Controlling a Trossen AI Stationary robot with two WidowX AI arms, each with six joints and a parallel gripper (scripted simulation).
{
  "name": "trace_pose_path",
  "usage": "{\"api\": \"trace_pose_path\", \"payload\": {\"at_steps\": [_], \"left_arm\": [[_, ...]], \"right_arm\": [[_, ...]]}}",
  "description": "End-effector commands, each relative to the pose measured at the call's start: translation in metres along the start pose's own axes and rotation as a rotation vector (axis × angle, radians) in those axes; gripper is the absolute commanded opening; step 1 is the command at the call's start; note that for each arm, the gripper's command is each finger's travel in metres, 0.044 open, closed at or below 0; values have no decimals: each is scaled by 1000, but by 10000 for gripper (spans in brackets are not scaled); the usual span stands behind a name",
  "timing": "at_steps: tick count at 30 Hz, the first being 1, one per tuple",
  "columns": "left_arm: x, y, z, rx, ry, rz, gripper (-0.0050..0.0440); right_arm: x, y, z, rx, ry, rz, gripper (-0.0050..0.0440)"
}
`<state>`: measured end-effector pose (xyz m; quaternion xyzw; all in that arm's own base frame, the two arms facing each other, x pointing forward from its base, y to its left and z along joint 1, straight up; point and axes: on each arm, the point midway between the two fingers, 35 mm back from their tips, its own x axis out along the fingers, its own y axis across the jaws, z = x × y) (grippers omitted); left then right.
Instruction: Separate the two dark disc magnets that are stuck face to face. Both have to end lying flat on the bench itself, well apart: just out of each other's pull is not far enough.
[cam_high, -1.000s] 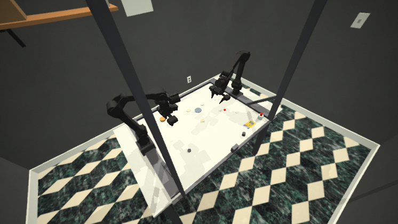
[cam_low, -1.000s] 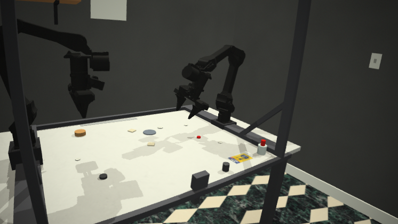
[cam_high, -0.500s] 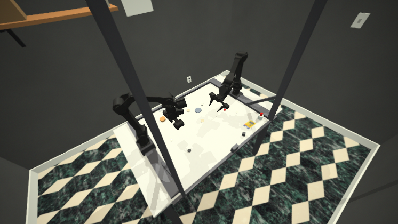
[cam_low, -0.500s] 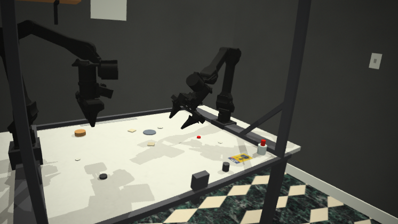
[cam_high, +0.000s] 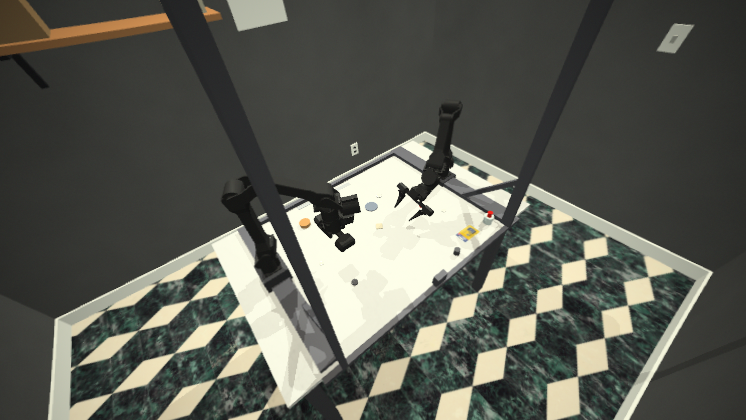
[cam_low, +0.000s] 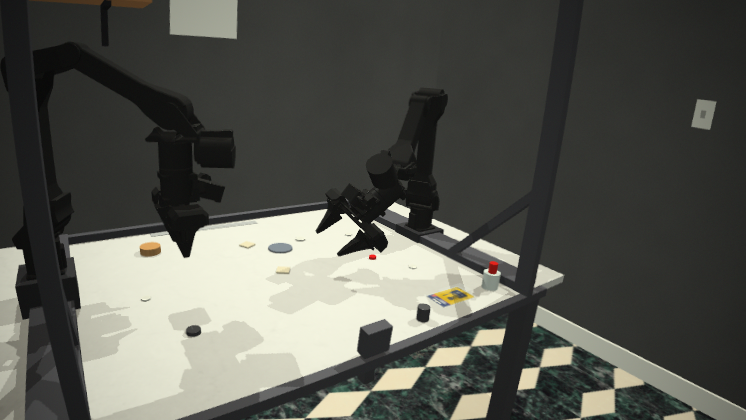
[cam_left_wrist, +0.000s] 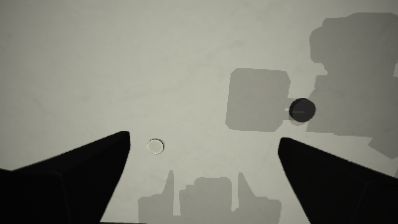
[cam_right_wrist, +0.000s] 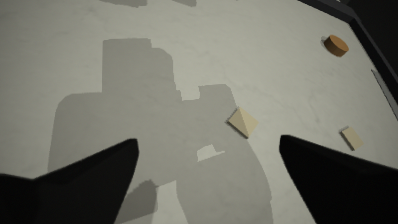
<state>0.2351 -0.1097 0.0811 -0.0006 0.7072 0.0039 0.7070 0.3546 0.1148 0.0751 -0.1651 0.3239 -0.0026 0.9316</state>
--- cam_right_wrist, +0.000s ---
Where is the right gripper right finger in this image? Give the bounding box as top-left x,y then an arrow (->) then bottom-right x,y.
279,135 -> 398,224

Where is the beige square pad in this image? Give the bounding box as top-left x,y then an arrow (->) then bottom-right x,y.
340,127 -> 364,151
227,107 -> 259,139

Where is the light brown wooden disc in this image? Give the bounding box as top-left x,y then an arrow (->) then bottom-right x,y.
324,35 -> 349,57

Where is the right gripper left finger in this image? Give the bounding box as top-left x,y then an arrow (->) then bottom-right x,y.
0,138 -> 139,224

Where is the grey flat bar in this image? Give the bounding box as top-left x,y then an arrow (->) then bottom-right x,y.
371,69 -> 398,120

